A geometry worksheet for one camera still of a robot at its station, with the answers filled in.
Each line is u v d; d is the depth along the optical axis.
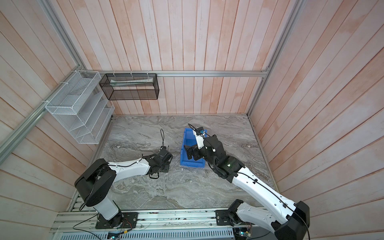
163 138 1.07
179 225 0.73
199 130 0.60
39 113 0.63
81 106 0.72
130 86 1.04
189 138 0.95
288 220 0.39
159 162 0.71
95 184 0.46
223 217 0.73
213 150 0.50
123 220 0.72
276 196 0.43
